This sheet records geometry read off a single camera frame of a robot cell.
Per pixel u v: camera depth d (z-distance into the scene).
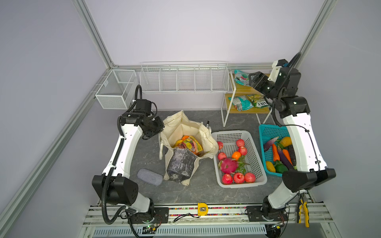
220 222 0.73
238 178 0.81
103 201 0.36
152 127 0.65
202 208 0.74
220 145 0.95
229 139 0.97
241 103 0.99
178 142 0.94
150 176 0.83
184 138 0.99
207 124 1.11
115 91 0.96
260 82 0.59
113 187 0.41
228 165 0.82
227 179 0.80
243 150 0.91
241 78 0.87
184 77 1.00
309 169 0.42
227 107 0.96
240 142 0.95
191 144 0.88
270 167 0.84
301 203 0.77
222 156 0.90
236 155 0.89
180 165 0.75
